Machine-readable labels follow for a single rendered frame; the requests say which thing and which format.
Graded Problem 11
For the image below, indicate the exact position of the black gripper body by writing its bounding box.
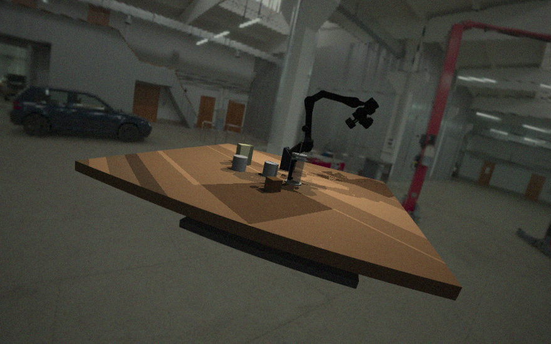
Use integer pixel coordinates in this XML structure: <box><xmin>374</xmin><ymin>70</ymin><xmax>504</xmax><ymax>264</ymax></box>
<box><xmin>345</xmin><ymin>110</ymin><xmax>376</xmax><ymax>129</ymax></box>

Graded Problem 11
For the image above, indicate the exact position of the grey cylinder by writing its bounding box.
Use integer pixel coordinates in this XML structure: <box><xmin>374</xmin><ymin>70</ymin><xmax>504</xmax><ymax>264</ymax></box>
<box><xmin>262</xmin><ymin>161</ymin><xmax>279</xmax><ymax>177</ymax></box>
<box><xmin>231</xmin><ymin>154</ymin><xmax>248</xmax><ymax>172</ymax></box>

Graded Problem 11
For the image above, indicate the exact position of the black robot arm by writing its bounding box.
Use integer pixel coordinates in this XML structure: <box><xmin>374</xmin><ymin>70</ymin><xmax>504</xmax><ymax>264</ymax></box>
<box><xmin>287</xmin><ymin>90</ymin><xmax>379</xmax><ymax>155</ymax></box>

